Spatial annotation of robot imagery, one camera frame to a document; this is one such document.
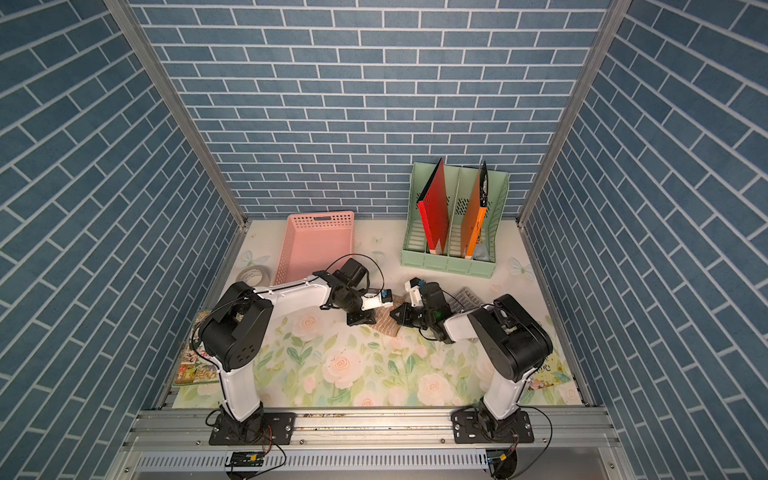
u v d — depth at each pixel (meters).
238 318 0.56
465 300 0.94
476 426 0.74
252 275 1.02
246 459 0.72
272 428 0.73
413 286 0.88
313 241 1.16
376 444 0.72
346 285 0.73
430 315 0.75
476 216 0.84
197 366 0.83
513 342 0.49
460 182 1.05
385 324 0.89
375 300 0.83
